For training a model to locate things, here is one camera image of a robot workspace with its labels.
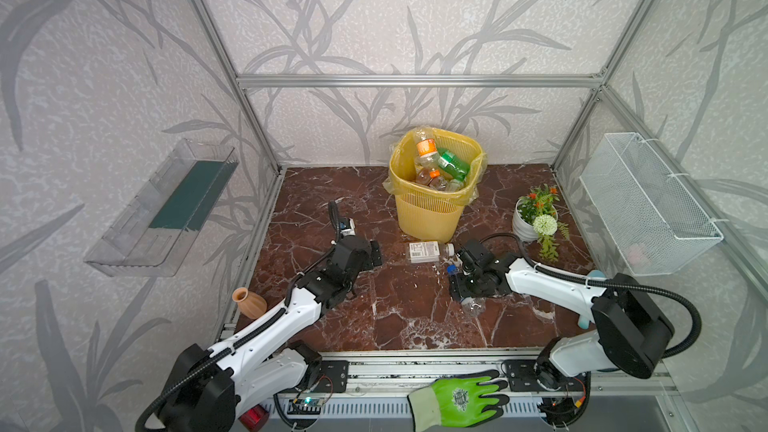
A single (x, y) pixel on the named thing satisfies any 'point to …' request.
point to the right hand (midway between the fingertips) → (458, 281)
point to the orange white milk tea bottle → (453, 185)
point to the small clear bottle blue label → (472, 307)
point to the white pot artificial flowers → (535, 218)
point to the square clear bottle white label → (426, 252)
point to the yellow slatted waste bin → (427, 214)
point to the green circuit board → (305, 406)
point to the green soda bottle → (455, 168)
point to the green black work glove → (458, 400)
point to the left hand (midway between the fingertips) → (369, 237)
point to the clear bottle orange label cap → (427, 156)
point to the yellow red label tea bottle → (431, 178)
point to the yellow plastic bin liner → (402, 165)
